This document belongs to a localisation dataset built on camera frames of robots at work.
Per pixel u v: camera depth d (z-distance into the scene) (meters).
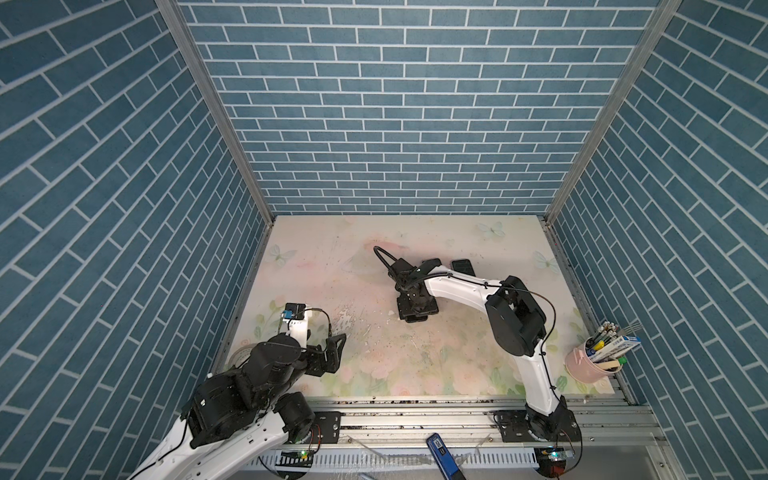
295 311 0.56
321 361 0.57
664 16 0.71
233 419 0.43
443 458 0.67
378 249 0.86
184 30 0.73
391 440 0.73
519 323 0.54
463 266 1.04
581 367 0.77
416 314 0.84
